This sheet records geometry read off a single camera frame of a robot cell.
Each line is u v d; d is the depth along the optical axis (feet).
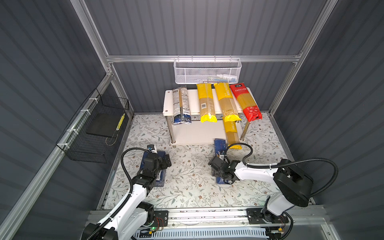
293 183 1.50
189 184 2.78
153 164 2.11
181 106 2.38
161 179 2.60
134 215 1.90
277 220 2.40
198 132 3.25
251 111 2.27
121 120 2.62
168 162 2.53
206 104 2.41
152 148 2.42
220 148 2.98
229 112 2.31
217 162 2.28
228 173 2.10
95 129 2.40
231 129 3.24
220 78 3.04
